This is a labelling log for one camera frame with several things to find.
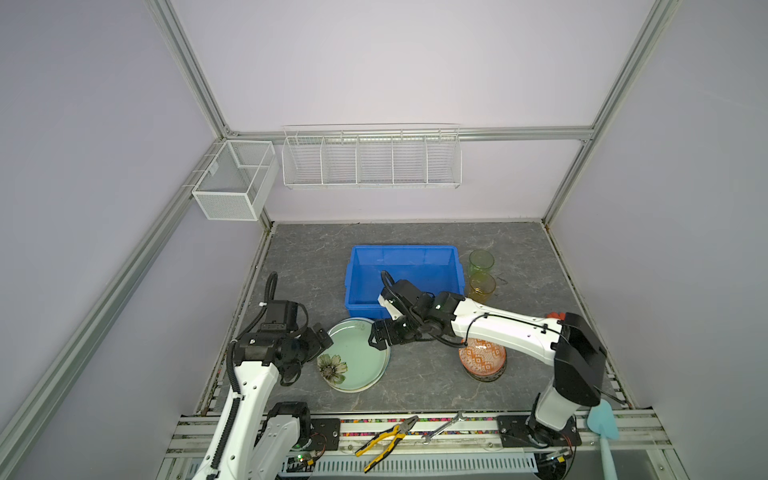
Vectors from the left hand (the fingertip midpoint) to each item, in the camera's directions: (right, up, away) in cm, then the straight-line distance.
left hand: (320, 354), depth 76 cm
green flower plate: (+7, -5, +7) cm, 11 cm away
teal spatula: (+73, -17, 0) cm, 75 cm away
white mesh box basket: (-35, +49, +23) cm, 65 cm away
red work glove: (+70, +6, +18) cm, 72 cm away
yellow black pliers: (+20, -19, -2) cm, 28 cm away
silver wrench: (+35, -17, 0) cm, 39 cm away
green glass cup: (+48, +23, +24) cm, 59 cm away
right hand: (+15, +3, +1) cm, 16 cm away
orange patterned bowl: (+43, -3, +3) cm, 43 cm away
